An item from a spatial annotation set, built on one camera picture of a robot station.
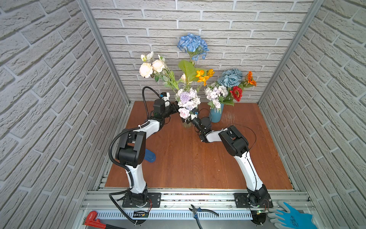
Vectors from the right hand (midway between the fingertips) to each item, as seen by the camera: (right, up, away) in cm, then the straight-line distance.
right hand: (184, 106), depth 93 cm
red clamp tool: (-44, -57, -27) cm, 77 cm away
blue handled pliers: (+6, -54, -23) cm, 59 cm away
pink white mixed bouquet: (+20, +6, -10) cm, 24 cm away
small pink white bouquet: (+2, +2, -16) cm, 16 cm away
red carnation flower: (+31, +7, -13) cm, 34 cm away
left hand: (-2, +3, -2) cm, 4 cm away
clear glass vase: (+1, -13, +10) cm, 17 cm away
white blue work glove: (+54, -58, -25) cm, 83 cm away
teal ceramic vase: (+23, -7, +7) cm, 25 cm away
